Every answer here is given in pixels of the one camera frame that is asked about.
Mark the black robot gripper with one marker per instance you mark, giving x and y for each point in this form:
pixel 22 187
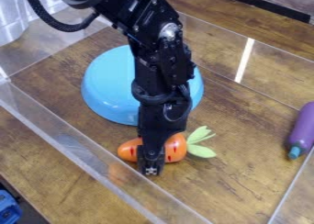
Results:
pixel 162 118

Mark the orange toy carrot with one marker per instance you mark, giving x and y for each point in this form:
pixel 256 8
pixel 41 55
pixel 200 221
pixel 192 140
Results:
pixel 179 146

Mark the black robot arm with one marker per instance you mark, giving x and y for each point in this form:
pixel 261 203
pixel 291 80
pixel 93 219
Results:
pixel 164 69

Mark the blue upturned round tray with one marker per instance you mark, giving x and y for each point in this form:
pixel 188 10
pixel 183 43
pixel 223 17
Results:
pixel 106 86

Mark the purple toy eggplant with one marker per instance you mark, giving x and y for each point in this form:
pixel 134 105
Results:
pixel 301 139

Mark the blue object at corner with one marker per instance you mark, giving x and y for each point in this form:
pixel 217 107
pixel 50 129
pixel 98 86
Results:
pixel 10 208

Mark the white curtain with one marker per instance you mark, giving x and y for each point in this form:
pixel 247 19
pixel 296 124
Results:
pixel 17 15

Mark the clear acrylic enclosure wall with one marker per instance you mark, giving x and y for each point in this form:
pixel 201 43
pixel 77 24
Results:
pixel 58 147

